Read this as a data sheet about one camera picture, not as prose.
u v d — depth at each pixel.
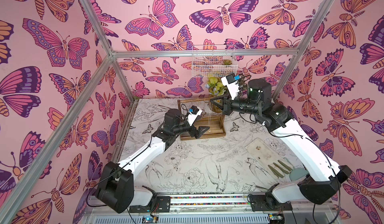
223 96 0.56
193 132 0.69
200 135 0.70
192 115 0.66
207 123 1.08
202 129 0.69
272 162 0.87
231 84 0.54
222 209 0.73
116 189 0.41
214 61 0.95
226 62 0.92
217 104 0.60
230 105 0.54
